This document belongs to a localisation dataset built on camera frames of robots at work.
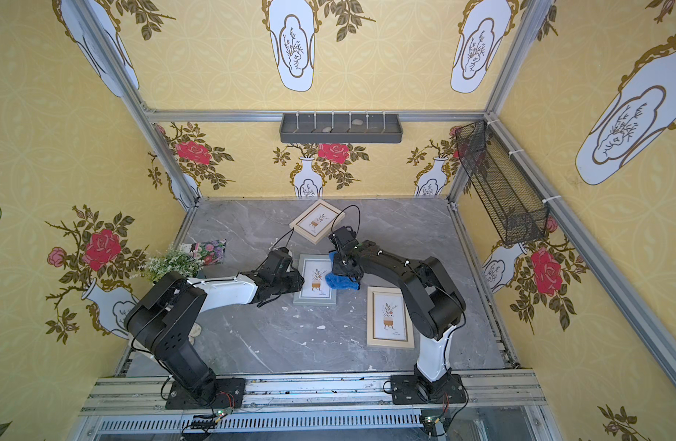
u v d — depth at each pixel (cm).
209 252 103
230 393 73
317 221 113
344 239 75
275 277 73
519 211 84
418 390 67
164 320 46
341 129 92
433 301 49
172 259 80
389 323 86
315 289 92
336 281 88
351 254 73
